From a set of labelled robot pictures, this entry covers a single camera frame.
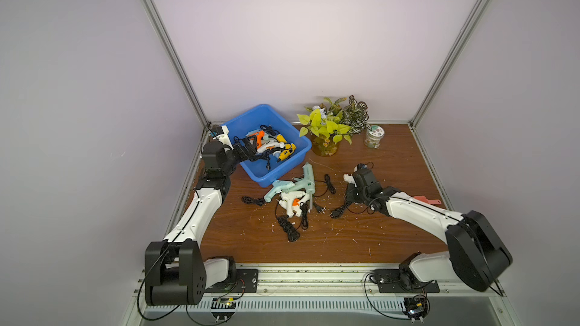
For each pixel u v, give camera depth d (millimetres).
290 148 1038
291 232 832
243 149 727
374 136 1060
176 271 432
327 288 726
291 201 882
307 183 919
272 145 1019
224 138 726
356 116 924
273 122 1128
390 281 726
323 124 916
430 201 905
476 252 413
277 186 932
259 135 1096
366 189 678
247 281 729
